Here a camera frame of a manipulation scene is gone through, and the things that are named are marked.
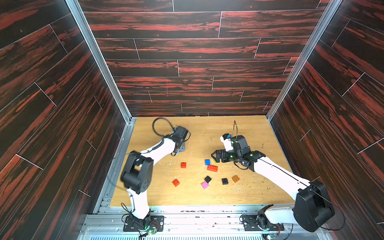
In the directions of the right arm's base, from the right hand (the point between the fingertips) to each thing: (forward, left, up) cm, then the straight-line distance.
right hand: (220, 152), depth 86 cm
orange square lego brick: (-11, -10, -12) cm, 19 cm away
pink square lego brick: (-16, +8, -11) cm, 21 cm away
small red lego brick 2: (-15, +25, -11) cm, 31 cm away
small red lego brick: (-4, +22, -11) cm, 25 cm away
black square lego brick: (-12, +7, -11) cm, 18 cm away
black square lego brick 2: (-13, -3, -11) cm, 17 cm away
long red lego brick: (-5, +4, -10) cm, 12 cm away
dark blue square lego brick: (-1, +7, -11) cm, 13 cm away
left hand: (+7, +25, -6) cm, 27 cm away
